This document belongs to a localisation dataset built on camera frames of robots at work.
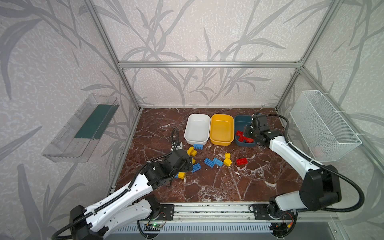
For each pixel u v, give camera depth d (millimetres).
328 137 620
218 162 912
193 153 934
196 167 880
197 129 1046
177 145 659
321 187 419
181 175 838
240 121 1083
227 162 890
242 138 983
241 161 899
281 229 715
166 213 735
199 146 956
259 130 654
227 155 934
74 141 634
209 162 908
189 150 937
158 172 516
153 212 629
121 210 539
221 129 1054
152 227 712
